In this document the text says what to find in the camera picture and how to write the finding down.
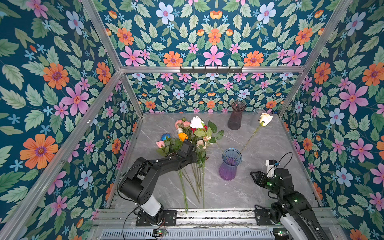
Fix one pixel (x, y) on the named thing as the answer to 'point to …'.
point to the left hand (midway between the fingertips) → (197, 153)
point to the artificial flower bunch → (202, 135)
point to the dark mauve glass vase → (235, 117)
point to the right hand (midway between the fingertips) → (252, 173)
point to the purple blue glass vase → (231, 158)
